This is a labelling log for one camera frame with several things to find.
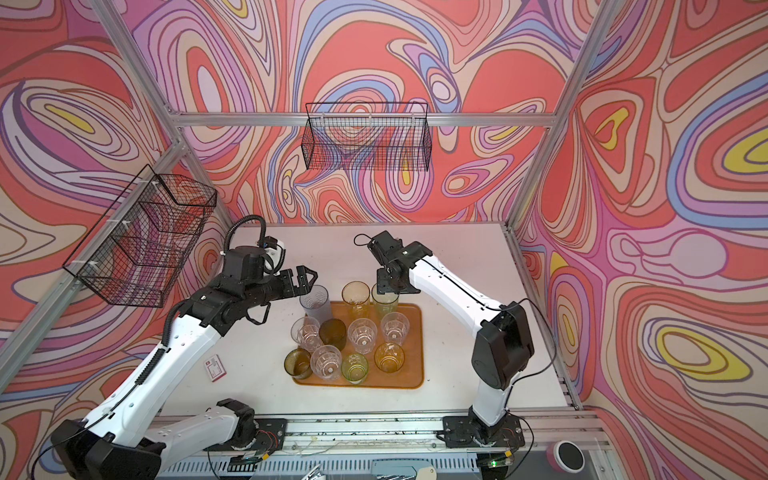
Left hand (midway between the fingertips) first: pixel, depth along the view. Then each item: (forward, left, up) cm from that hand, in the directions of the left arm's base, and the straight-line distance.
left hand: (307, 275), depth 75 cm
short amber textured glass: (-14, +5, -23) cm, 28 cm away
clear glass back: (-14, -3, -24) cm, 28 cm away
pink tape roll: (-36, -61, -20) cm, 74 cm away
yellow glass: (-13, -21, -23) cm, 34 cm away
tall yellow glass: (+1, -11, -12) cm, 17 cm away
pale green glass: (-15, -11, -24) cm, 30 cm away
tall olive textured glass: (-7, -5, -18) cm, 20 cm away
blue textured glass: (+3, +2, -20) cm, 20 cm away
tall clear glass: (-6, -13, -21) cm, 25 cm away
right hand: (+2, -23, -11) cm, 26 cm away
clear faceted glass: (-5, +4, -22) cm, 23 cm away
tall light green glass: (0, -19, -14) cm, 24 cm away
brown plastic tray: (-17, -27, -25) cm, 41 cm away
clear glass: (-4, -23, -22) cm, 32 cm away
